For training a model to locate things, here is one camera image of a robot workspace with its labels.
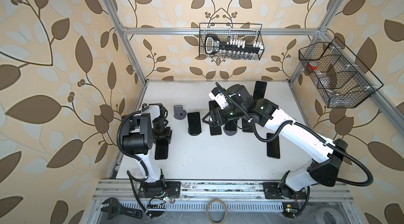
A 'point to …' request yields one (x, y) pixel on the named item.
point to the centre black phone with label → (214, 130)
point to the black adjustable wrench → (114, 208)
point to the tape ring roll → (226, 212)
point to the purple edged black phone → (273, 148)
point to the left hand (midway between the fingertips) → (163, 141)
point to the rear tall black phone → (259, 90)
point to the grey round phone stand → (179, 113)
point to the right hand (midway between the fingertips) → (208, 118)
